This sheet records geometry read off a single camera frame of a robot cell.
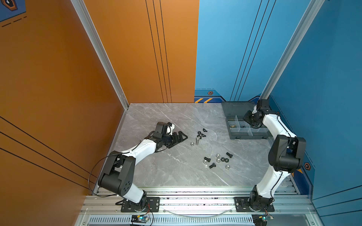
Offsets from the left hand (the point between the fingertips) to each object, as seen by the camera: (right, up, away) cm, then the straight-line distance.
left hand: (183, 138), depth 88 cm
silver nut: (+13, -14, 0) cm, 20 cm away
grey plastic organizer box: (+39, +6, +13) cm, 42 cm away
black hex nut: (+11, +2, +14) cm, 19 cm away
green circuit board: (-22, -38, -17) cm, 47 cm away
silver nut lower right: (+27, -17, -1) cm, 32 cm away
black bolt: (+16, -14, +1) cm, 21 cm away
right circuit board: (+39, -38, -18) cm, 58 cm away
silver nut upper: (+22, -12, +3) cm, 25 cm away
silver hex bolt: (+9, -3, +9) cm, 13 cm away
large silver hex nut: (+6, -5, +9) cm, 12 cm away
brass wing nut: (+37, +7, +18) cm, 42 cm away
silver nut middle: (+22, -14, +1) cm, 26 cm away
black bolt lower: (+18, -17, -1) cm, 25 cm away
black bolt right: (+30, -12, +4) cm, 33 cm away
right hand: (+41, +13, +8) cm, 44 cm away
